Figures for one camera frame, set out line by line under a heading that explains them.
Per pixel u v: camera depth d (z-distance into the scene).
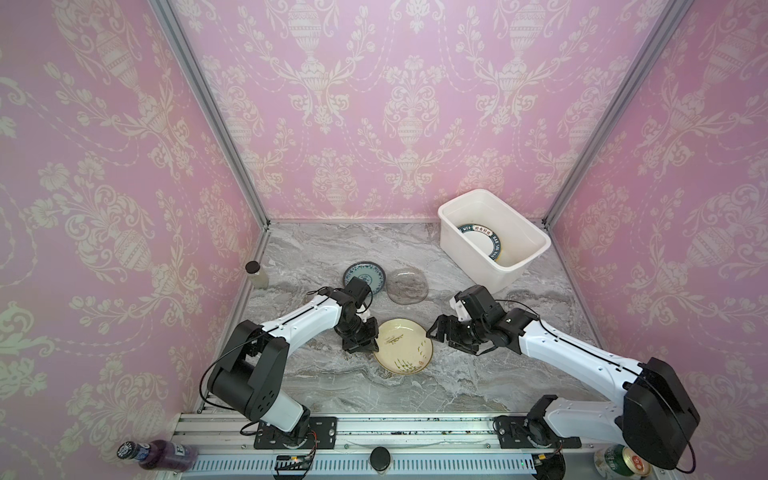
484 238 1.11
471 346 0.70
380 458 0.63
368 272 1.05
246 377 0.44
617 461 0.63
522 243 1.00
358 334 0.74
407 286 1.03
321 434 0.74
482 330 0.62
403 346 0.88
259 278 0.97
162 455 0.65
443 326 0.73
